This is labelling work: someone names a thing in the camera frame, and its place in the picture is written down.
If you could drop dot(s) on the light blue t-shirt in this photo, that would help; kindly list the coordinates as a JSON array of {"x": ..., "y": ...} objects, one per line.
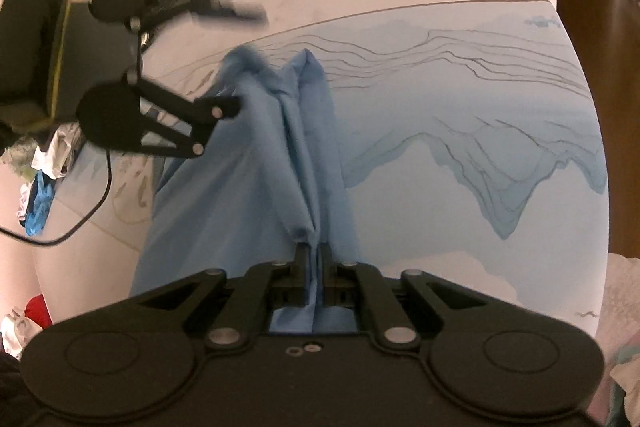
[{"x": 240, "y": 207}]

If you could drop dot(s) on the bright blue cloth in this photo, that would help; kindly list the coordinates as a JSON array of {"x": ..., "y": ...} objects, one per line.
[{"x": 40, "y": 202}]

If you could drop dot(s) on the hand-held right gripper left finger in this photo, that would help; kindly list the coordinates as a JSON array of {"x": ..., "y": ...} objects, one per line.
[{"x": 302, "y": 267}]

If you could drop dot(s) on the dark cloth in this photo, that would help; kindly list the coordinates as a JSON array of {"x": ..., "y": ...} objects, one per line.
[{"x": 10, "y": 387}]

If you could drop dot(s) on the red cloth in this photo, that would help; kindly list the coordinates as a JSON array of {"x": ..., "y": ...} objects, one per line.
[{"x": 40, "y": 312}]

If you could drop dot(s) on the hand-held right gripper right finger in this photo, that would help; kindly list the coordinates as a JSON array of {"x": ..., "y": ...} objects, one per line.
[{"x": 327, "y": 267}]

